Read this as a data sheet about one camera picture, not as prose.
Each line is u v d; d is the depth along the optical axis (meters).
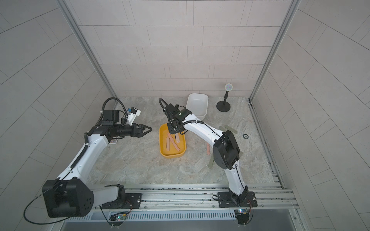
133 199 0.71
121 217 0.65
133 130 0.66
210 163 0.84
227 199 0.72
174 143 0.91
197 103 1.11
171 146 0.90
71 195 0.38
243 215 0.68
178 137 0.82
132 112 0.68
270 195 0.75
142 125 0.68
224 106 1.11
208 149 0.89
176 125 0.62
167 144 0.91
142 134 0.68
